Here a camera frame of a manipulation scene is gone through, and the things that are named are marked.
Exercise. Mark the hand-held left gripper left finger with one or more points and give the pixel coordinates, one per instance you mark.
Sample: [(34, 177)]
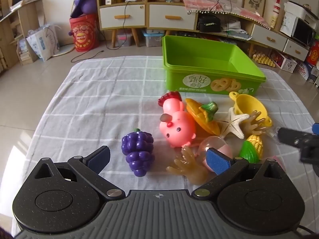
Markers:
[(99, 158)]

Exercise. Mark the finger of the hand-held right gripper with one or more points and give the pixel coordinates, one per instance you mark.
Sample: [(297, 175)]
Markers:
[(316, 129), (294, 135)]

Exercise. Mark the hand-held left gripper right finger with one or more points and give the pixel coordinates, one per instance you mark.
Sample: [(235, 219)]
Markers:
[(218, 161)]

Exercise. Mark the clear pink capsule ball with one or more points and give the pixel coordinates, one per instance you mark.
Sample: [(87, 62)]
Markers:
[(211, 143)]

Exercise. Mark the translucent rubber hand toy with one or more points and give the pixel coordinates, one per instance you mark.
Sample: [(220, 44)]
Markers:
[(254, 127), (189, 169)]

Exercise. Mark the purple toy grapes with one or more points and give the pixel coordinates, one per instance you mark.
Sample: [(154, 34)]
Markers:
[(137, 149)]

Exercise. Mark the pink toy chicken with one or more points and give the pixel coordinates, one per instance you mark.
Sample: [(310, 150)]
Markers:
[(179, 127)]

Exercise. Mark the green plastic box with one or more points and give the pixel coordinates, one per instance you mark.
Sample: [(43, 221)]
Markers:
[(189, 79)]

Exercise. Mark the toy corn cob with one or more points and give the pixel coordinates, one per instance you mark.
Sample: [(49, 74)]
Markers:
[(251, 147)]

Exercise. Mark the white toy starfish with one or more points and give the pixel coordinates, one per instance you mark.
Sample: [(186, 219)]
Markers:
[(233, 125)]

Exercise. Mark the yellow toy pumpkin green stem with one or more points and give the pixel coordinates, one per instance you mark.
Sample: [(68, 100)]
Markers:
[(197, 114)]

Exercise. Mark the white blue cardboard box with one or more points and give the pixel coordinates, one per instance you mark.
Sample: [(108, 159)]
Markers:
[(307, 72)]

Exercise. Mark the yellow toy colander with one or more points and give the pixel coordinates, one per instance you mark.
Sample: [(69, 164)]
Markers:
[(245, 104)]

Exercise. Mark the white checked table cloth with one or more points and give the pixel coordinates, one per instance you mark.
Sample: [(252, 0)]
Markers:
[(99, 92)]

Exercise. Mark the red gift box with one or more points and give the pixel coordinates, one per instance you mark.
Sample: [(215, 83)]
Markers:
[(312, 56)]

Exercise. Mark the white red cardboard box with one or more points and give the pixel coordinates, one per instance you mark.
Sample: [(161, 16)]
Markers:
[(284, 61)]

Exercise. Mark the egg tray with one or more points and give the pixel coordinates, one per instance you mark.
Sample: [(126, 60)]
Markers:
[(264, 59)]

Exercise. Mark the black microwave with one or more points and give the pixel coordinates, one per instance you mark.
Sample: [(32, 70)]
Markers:
[(305, 32)]

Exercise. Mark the white tube red print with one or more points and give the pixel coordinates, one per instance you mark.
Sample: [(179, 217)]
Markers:
[(274, 17)]

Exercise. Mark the stack of papers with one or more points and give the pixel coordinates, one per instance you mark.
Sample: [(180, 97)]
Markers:
[(236, 31)]

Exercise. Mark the white printer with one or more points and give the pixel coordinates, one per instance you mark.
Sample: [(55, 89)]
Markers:
[(299, 10)]

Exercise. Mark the clear storage box pink contents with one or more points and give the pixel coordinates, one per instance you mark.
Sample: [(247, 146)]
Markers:
[(124, 38)]

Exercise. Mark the low wooden cabinet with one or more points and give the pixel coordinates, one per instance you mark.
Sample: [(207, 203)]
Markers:
[(249, 21)]

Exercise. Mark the red bucket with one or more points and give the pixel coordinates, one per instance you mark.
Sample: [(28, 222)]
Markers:
[(83, 34)]

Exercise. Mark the white paper bag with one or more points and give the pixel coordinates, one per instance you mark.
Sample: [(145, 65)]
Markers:
[(42, 44)]

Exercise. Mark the clear storage box blue lid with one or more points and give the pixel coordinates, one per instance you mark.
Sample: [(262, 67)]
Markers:
[(152, 38)]

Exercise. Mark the black bag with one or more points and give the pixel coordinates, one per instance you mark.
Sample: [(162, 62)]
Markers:
[(209, 23)]

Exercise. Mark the purple plush toy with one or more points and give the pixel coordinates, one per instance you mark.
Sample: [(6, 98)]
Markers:
[(86, 5)]

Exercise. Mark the pink checked cloth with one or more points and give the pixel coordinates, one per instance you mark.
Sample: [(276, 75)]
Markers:
[(199, 3)]

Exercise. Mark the wooden desk shelf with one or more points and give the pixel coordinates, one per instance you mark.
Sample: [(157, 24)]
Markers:
[(22, 17)]

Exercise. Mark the wooden shelf cabinet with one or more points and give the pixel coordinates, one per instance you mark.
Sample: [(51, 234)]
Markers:
[(147, 2)]

